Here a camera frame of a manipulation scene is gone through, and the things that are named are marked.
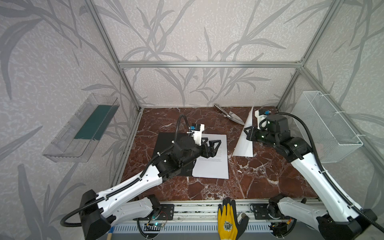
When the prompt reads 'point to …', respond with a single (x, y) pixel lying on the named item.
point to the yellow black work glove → (229, 227)
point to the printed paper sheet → (244, 148)
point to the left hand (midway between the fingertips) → (218, 138)
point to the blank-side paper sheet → (215, 167)
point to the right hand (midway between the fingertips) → (245, 125)
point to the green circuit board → (153, 227)
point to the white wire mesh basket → (333, 138)
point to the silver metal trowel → (231, 115)
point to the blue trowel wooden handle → (109, 235)
